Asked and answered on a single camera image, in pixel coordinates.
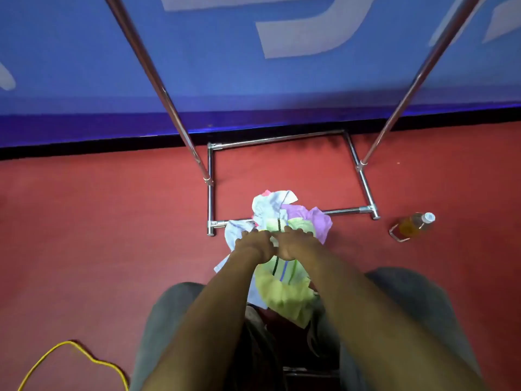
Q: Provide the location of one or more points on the person's left hand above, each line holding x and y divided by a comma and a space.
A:
254, 246

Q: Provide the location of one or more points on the person's right hand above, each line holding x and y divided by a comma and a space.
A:
295, 244

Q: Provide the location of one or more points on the purple towel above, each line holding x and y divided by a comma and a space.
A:
315, 221

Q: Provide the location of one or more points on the light blue towel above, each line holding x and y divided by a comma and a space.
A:
266, 205

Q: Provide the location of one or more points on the light green towel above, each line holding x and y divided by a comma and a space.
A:
285, 297

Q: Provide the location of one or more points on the pink towel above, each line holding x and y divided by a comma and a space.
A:
266, 193

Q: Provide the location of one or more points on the chrome metal rack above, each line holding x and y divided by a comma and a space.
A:
210, 199

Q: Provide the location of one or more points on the person's left forearm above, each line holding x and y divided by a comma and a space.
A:
203, 329

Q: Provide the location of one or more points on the person's right forearm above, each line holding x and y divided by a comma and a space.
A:
366, 321

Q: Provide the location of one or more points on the bottle of amber liquid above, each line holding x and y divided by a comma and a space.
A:
411, 225

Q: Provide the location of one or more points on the grey trousers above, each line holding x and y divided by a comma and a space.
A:
407, 289

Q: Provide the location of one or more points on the blue printed banner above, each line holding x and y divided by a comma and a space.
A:
81, 56

